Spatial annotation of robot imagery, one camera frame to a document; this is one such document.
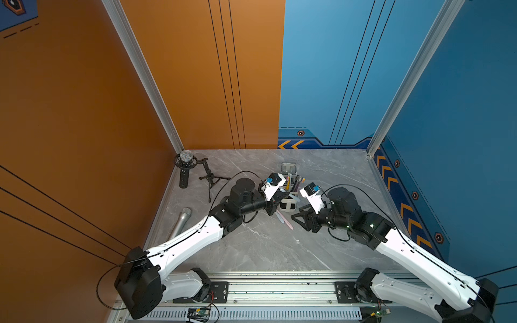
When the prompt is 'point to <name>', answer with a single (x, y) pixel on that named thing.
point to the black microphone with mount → (185, 161)
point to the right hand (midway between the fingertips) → (296, 213)
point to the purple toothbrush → (297, 183)
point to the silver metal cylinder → (181, 220)
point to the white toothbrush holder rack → (287, 204)
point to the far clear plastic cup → (288, 168)
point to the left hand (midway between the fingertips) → (287, 189)
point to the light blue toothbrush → (295, 198)
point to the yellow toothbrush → (288, 184)
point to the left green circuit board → (198, 311)
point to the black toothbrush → (293, 186)
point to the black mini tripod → (211, 178)
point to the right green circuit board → (379, 313)
